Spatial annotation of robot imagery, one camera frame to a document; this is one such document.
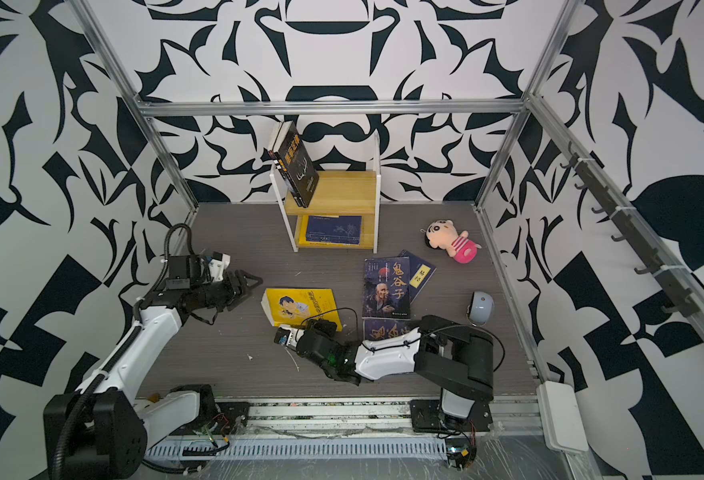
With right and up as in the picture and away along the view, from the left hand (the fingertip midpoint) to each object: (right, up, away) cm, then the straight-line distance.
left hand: (257, 282), depth 81 cm
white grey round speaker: (+61, -8, +4) cm, 62 cm away
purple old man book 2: (+34, -14, +6) cm, 37 cm away
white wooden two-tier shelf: (+23, +20, +10) cm, 32 cm away
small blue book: (+47, 0, +18) cm, 51 cm away
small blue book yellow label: (+19, +14, +21) cm, 32 cm away
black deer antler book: (+9, +33, +4) cm, 34 cm away
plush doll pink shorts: (+56, +13, +21) cm, 61 cm away
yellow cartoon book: (+10, -8, +5) cm, 14 cm away
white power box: (+75, -30, -10) cm, 81 cm away
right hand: (+14, -10, +2) cm, 18 cm away
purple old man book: (+36, -4, +13) cm, 39 cm away
